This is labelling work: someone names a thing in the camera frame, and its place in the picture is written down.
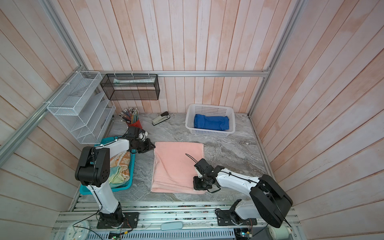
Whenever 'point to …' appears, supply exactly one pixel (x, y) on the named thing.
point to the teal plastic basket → (84, 189)
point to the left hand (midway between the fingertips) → (155, 148)
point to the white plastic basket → (209, 109)
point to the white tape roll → (281, 233)
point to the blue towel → (221, 123)
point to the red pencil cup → (137, 124)
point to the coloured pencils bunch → (130, 115)
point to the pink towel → (173, 168)
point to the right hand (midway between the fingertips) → (195, 186)
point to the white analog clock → (77, 230)
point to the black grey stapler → (163, 117)
